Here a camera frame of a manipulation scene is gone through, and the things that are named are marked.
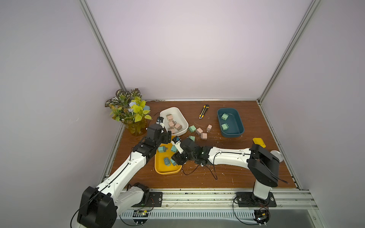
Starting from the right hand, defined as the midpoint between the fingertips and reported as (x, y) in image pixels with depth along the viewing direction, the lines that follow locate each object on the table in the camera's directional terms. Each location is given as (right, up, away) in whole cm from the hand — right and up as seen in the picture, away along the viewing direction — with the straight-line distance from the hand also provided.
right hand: (173, 152), depth 81 cm
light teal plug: (-8, 0, +8) cm, 11 cm away
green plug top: (+12, +11, +19) cm, 25 cm away
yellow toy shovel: (+58, +3, +13) cm, 59 cm away
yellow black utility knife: (+23, +27, +33) cm, 48 cm away
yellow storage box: (-9, -10, +4) cm, 14 cm away
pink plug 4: (-2, +10, +19) cm, 21 cm away
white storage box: (-2, +17, +24) cm, 30 cm away
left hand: (-4, +13, +2) cm, 14 cm away
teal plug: (-4, -6, +2) cm, 8 cm away
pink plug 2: (+24, +12, +19) cm, 33 cm away
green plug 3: (+12, +6, +14) cm, 19 cm away
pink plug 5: (+2, +13, +20) cm, 24 cm away
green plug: (+36, +13, +19) cm, 43 cm away
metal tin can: (+63, -2, +2) cm, 63 cm away
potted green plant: (-26, +25, +1) cm, 37 cm away
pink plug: (+17, +10, +19) cm, 27 cm away
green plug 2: (+37, +20, +26) cm, 49 cm away
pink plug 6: (-6, +19, +27) cm, 34 cm away
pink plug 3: (+20, +7, +16) cm, 26 cm away
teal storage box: (+42, +15, +26) cm, 51 cm away
